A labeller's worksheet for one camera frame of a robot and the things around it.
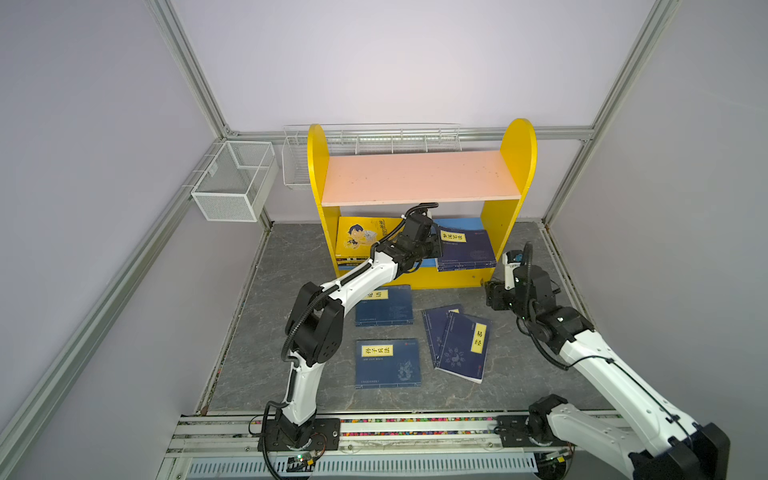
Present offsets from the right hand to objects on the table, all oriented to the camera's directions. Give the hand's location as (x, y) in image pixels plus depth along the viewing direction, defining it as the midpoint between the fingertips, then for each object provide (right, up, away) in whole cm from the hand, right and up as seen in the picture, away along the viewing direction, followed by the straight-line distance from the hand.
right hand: (498, 281), depth 80 cm
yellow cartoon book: (-40, +12, +10) cm, 43 cm away
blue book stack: (-6, +9, +12) cm, 16 cm away
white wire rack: (-38, +43, +14) cm, 59 cm away
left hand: (-13, +10, +8) cm, 18 cm away
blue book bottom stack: (-30, -24, +5) cm, 39 cm away
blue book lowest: (-15, -14, +14) cm, 25 cm away
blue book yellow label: (-29, -10, +17) cm, 35 cm away
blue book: (-7, -20, +7) cm, 23 cm away
